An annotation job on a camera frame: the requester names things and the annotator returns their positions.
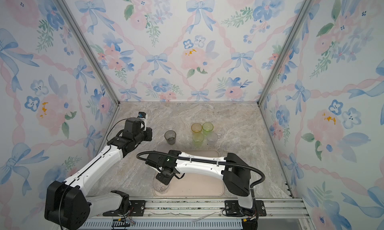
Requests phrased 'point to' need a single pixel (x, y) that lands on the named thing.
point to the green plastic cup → (207, 128)
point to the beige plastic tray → (194, 185)
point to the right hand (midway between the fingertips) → (164, 174)
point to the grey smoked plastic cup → (170, 136)
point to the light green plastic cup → (198, 138)
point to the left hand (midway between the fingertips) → (150, 128)
